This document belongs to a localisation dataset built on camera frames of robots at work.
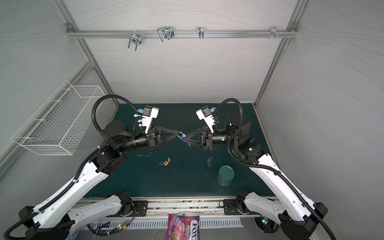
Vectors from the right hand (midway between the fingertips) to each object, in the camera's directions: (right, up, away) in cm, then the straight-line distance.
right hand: (186, 135), depth 53 cm
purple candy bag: (-2, -44, +14) cm, 46 cm away
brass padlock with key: (-15, -21, +36) cm, 44 cm away
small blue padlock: (+12, -20, +38) cm, 44 cm away
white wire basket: (-61, +2, +15) cm, 62 cm away
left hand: (-2, +1, -1) cm, 2 cm away
